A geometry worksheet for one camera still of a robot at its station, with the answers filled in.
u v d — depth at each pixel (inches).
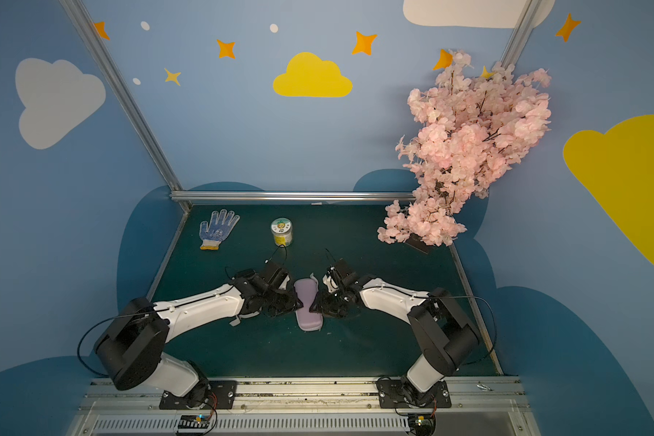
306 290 35.2
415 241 28.7
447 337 17.7
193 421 28.8
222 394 29.6
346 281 28.2
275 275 27.2
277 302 29.4
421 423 28.9
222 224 45.2
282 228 41.0
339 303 29.6
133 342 17.1
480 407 29.2
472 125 27.2
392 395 29.5
